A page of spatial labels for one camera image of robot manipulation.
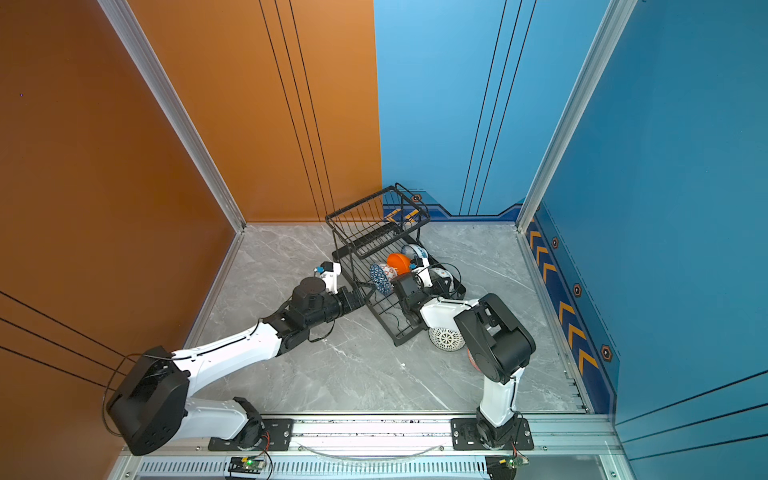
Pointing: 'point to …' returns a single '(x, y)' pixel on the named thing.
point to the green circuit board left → (246, 465)
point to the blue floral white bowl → (417, 252)
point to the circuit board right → (516, 461)
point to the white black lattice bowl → (445, 339)
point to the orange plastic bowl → (400, 262)
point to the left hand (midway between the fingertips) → (371, 290)
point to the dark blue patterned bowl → (380, 280)
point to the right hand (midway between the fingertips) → (447, 282)
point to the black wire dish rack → (395, 271)
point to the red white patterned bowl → (472, 361)
